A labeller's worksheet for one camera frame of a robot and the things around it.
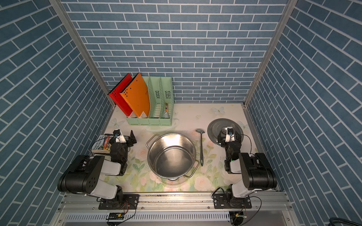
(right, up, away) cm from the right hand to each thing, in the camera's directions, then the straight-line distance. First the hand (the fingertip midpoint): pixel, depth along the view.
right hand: (230, 132), depth 90 cm
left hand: (-65, 0, -2) cm, 65 cm away
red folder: (-73, +24, -3) cm, 77 cm away
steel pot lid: (-2, +3, +15) cm, 16 cm away
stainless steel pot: (-37, -15, -1) cm, 40 cm away
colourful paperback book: (-83, -8, +1) cm, 84 cm away
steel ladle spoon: (-18, -1, +9) cm, 20 cm away
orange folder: (-65, +27, +12) cm, 71 cm away
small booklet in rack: (-44, +11, +22) cm, 50 cm away
